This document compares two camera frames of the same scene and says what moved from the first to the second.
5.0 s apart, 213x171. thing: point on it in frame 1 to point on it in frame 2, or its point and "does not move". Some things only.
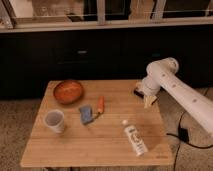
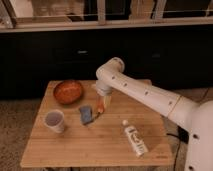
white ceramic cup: x=54 y=119 does not move
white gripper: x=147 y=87 to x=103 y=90
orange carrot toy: x=101 y=104 does not move
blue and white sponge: x=86 y=114 does not move
